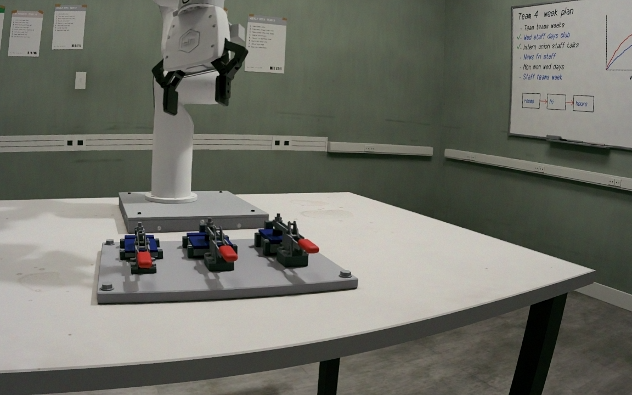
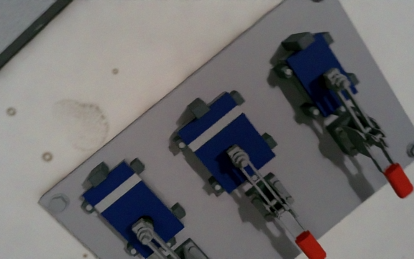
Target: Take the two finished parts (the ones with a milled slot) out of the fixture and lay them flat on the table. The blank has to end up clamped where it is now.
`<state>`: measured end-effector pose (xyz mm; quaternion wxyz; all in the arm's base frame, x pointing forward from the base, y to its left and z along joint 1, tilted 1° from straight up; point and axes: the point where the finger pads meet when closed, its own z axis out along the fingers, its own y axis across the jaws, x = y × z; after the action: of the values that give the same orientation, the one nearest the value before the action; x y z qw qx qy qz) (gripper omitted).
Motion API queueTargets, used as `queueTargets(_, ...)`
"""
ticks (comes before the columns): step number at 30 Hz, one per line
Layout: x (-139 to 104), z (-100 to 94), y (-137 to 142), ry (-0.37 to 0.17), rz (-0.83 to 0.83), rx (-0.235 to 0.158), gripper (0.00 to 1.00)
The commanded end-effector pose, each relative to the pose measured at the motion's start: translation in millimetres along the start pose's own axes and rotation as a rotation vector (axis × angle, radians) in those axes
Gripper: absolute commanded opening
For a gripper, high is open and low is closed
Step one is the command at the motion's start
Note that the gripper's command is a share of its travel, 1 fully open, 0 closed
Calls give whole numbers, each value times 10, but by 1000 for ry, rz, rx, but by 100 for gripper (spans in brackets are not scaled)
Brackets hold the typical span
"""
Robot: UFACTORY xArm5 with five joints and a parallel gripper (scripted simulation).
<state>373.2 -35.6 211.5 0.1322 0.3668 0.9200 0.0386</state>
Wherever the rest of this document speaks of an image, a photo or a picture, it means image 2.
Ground grey toggle clamp with red handle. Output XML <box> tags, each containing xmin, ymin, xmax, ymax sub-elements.
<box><xmin>320</xmin><ymin>68</ymin><xmax>414</xmax><ymax>199</ymax></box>

